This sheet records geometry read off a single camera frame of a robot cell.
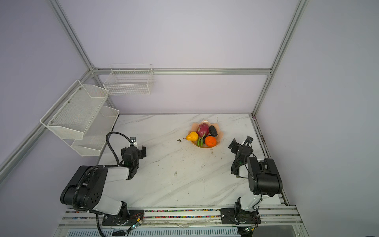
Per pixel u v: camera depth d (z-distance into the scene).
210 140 0.93
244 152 0.71
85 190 0.45
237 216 0.68
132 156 0.72
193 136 0.96
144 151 0.88
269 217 0.76
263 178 0.47
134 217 0.73
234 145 0.86
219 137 1.03
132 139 0.82
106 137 0.70
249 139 0.81
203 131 1.00
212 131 1.04
